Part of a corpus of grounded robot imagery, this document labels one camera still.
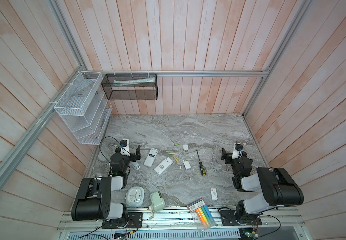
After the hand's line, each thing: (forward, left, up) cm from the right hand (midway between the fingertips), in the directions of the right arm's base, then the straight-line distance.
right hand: (231, 147), depth 91 cm
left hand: (-2, +61, +2) cm, 61 cm away
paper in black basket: (+27, +69, +27) cm, 79 cm away
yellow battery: (-1, +37, -8) cm, 37 cm away
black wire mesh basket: (+38, +67, +17) cm, 79 cm away
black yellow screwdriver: (-14, +18, -6) cm, 23 cm away
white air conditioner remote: (-10, +42, -6) cm, 44 cm away
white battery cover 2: (-9, +27, -8) cm, 30 cm away
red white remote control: (-4, +51, -7) cm, 51 cm away
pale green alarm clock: (-29, +56, -5) cm, 64 cm away
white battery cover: (+4, +28, -8) cm, 29 cm away
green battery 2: (0, +39, -8) cm, 40 cm away
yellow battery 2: (-5, +34, -8) cm, 35 cm away
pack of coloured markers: (-38, +21, -7) cm, 44 cm away
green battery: (+7, +34, -9) cm, 36 cm away
